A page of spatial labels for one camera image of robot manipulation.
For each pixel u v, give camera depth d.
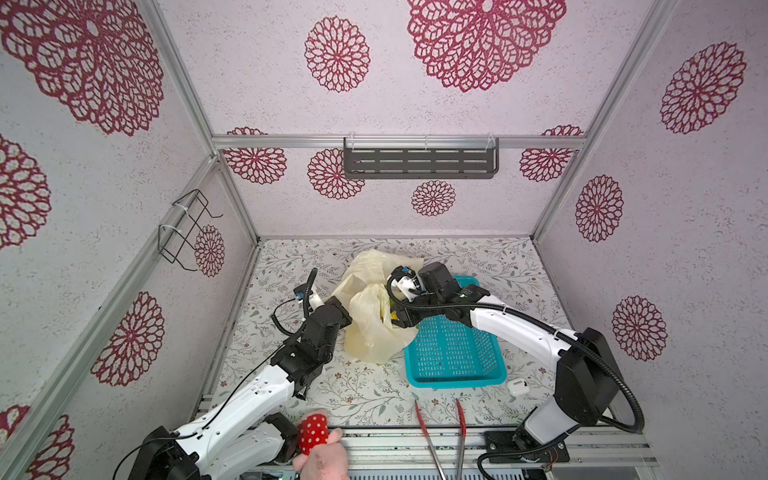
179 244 0.76
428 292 0.69
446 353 0.90
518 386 0.82
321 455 0.67
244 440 0.57
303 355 0.58
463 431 0.76
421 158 0.95
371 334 0.72
